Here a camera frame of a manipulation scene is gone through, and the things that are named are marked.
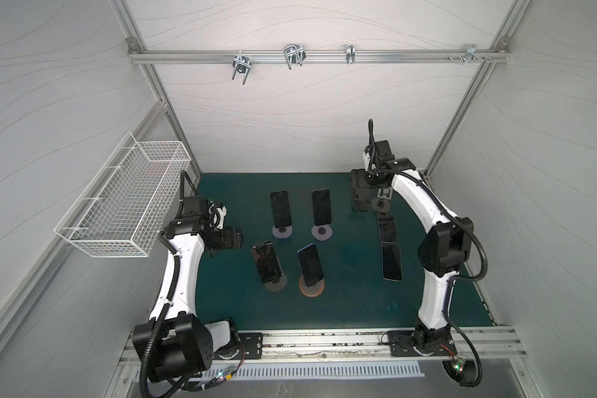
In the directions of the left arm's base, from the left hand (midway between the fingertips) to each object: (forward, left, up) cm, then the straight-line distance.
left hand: (224, 240), depth 79 cm
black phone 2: (+18, -33, -5) cm, 37 cm away
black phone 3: (-6, -15, -2) cm, 16 cm away
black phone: (+17, -17, -5) cm, 24 cm away
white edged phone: (+16, -60, -15) cm, 63 cm away
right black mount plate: (-25, -56, -16) cm, 63 cm away
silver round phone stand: (+30, -61, -17) cm, 70 cm away
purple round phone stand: (+14, -33, -18) cm, 40 cm away
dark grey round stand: (-8, -17, -16) cm, 25 cm away
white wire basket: (+2, +24, +15) cm, 29 cm away
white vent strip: (-33, -32, -17) cm, 48 cm away
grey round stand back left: (+14, -17, -17) cm, 27 cm away
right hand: (+26, -48, +4) cm, 54 cm away
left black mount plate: (-27, -11, -15) cm, 33 cm away
